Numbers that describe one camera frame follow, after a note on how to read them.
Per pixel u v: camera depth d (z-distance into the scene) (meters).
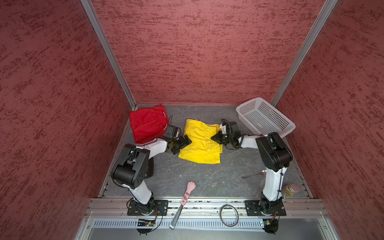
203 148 0.92
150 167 0.85
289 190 0.72
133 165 0.47
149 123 1.03
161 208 0.74
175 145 0.80
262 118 1.14
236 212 0.73
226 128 0.85
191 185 0.79
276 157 0.52
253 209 0.74
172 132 0.76
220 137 0.90
